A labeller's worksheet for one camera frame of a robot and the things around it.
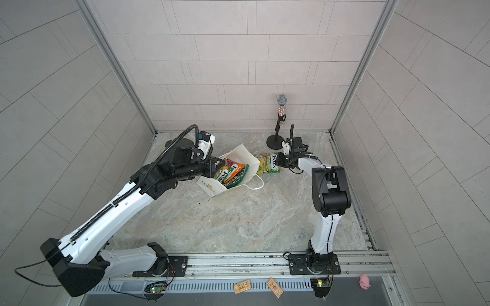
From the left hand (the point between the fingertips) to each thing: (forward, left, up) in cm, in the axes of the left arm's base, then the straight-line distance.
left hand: (229, 161), depth 67 cm
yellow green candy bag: (+16, -16, -24) cm, 33 cm away
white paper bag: (-1, -8, -11) cm, 14 cm away
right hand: (+20, -22, -25) cm, 39 cm away
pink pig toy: (-33, -49, -26) cm, 64 cm away
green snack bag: (+3, -2, -17) cm, 18 cm away
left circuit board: (-35, +25, -27) cm, 51 cm away
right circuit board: (-34, -34, -29) cm, 56 cm away
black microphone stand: (+33, -22, -27) cm, 48 cm away
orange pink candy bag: (+10, -1, -20) cm, 22 cm away
